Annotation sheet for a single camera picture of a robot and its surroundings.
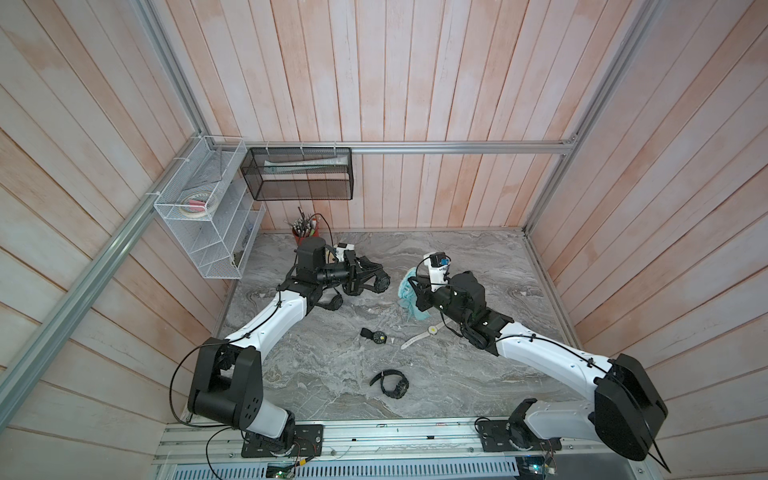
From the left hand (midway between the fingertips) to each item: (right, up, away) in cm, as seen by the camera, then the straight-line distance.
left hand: (383, 269), depth 76 cm
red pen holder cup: (-29, +10, +28) cm, 42 cm away
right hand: (+7, -2, +4) cm, 8 cm away
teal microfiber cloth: (+7, -8, +3) cm, 10 cm away
